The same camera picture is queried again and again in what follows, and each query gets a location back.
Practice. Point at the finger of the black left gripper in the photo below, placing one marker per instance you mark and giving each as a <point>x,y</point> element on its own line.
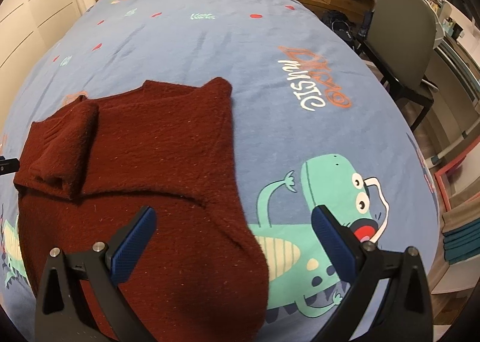
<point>9,165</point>

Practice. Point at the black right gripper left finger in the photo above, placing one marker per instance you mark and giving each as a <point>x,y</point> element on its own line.
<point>62,312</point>

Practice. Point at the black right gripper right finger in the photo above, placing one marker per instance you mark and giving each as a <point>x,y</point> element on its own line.
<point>405,313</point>

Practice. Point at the dark red knit sweater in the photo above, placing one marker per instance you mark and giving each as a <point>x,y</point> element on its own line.
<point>90,167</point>

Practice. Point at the stack of teal towels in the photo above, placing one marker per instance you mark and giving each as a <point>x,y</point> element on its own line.
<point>462,243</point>

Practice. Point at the white wardrobe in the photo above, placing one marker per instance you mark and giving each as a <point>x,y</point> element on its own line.
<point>29,29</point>

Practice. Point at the blue dinosaur print bedsheet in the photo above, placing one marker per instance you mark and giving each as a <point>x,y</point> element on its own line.
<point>309,116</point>

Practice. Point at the grey office chair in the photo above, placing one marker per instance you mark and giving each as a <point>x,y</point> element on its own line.
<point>400,42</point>

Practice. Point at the dark bag on floor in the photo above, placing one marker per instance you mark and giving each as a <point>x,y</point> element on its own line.
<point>340,24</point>

